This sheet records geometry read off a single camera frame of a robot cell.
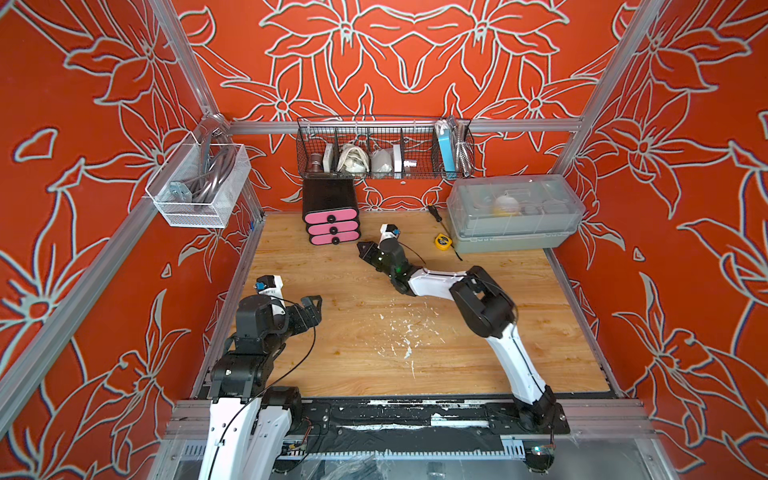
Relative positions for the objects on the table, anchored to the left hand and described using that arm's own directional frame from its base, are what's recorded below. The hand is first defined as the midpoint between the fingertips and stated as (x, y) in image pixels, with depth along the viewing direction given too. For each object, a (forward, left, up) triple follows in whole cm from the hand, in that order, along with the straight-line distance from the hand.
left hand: (306, 300), depth 72 cm
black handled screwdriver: (+50, -38, -19) cm, 66 cm away
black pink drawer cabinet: (+41, +5, -1) cm, 41 cm away
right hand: (+26, -6, -8) cm, 28 cm away
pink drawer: (+34, +2, -11) cm, 36 cm away
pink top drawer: (+34, +1, -4) cm, 35 cm away
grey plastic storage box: (+39, -60, -4) cm, 71 cm away
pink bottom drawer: (+34, +2, -16) cm, 38 cm away
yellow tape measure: (+37, -39, -18) cm, 56 cm away
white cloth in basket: (+42, -7, +12) cm, 45 cm away
